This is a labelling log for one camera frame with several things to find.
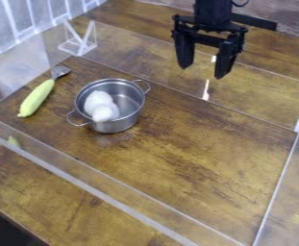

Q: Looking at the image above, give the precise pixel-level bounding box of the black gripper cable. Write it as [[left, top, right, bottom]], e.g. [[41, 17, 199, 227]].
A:
[[229, 0, 251, 8]]

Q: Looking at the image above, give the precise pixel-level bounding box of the green handled metal spatula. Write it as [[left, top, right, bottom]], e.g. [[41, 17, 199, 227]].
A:
[[16, 66, 70, 117]]

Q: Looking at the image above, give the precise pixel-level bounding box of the black bar on wall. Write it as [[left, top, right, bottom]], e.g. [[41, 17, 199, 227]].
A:
[[231, 12, 278, 31]]

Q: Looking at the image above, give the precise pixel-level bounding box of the silver metal pot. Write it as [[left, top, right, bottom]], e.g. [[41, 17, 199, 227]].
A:
[[66, 78, 149, 134]]

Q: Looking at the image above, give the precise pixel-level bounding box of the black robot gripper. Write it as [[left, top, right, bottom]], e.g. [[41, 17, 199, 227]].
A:
[[172, 0, 248, 79]]

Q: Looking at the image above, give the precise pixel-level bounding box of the clear acrylic triangle stand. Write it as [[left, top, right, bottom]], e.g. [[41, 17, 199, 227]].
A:
[[57, 20, 97, 57]]

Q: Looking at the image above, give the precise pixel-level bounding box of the clear acrylic front barrier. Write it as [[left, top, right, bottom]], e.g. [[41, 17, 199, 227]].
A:
[[0, 121, 245, 246]]

